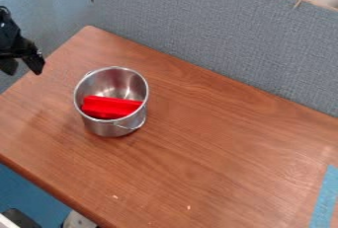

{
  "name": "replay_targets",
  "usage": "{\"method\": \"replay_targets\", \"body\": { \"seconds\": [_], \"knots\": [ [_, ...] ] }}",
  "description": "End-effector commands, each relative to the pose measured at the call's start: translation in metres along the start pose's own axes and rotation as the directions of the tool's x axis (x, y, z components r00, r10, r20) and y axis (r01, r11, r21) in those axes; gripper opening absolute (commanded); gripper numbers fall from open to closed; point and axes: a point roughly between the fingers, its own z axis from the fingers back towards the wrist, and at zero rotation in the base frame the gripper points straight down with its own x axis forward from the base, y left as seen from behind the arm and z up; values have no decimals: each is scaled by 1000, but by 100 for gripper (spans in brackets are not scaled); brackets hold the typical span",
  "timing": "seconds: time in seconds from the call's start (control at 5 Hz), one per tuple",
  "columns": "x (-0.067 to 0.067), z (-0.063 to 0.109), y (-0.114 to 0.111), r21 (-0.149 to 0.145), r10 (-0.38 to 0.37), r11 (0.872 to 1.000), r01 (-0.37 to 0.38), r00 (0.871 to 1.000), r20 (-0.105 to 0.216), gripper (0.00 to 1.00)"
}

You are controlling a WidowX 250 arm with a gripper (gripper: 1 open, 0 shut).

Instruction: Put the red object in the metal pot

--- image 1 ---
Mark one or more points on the white round object below table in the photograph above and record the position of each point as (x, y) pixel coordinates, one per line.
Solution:
(74, 220)

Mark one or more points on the small metal pot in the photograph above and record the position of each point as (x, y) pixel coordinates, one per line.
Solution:
(114, 82)

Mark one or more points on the black blue robot arm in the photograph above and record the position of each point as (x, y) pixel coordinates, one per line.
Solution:
(8, 27)

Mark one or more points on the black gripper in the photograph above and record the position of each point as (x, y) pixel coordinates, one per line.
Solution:
(17, 47)

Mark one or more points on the red block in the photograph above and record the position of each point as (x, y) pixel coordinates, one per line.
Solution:
(108, 108)

